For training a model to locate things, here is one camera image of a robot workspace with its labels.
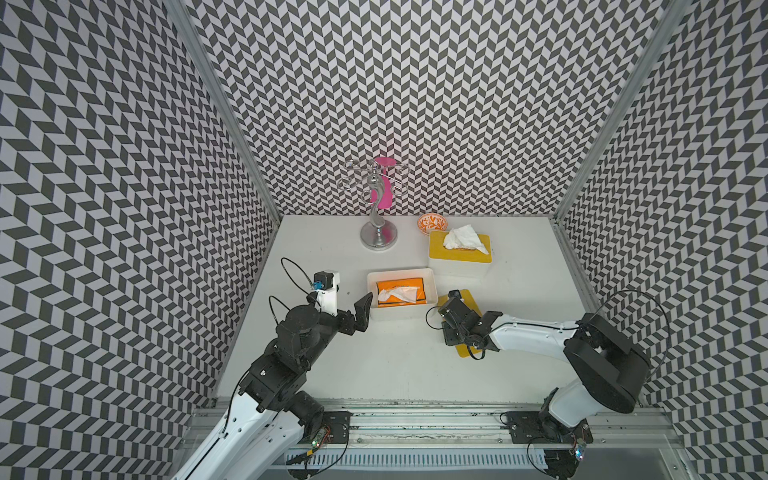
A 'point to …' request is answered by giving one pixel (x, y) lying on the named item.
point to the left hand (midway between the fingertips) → (353, 294)
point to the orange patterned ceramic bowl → (432, 222)
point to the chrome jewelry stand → (371, 176)
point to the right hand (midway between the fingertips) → (455, 335)
